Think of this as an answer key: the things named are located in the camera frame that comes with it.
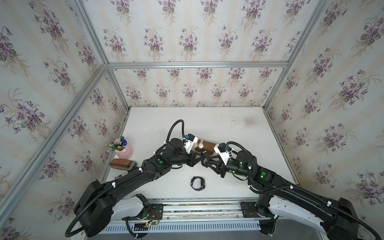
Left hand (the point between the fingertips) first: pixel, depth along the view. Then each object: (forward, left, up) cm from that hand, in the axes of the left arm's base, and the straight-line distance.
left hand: (204, 157), depth 74 cm
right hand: (-3, -2, +2) cm, 5 cm away
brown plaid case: (+3, +47, -15) cm, 49 cm away
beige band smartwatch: (+12, +1, -8) cm, 15 cm away
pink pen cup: (+9, +47, -7) cm, 48 cm away
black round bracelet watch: (-9, 0, -14) cm, 17 cm away
